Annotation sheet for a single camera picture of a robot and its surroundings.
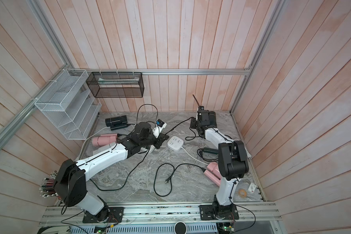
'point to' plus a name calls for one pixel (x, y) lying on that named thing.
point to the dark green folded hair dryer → (116, 122)
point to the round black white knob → (180, 228)
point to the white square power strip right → (175, 143)
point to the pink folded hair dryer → (104, 139)
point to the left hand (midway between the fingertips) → (166, 138)
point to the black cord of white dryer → (128, 178)
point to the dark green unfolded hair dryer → (210, 150)
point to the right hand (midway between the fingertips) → (194, 119)
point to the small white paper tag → (252, 187)
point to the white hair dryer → (100, 150)
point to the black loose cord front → (170, 177)
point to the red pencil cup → (47, 188)
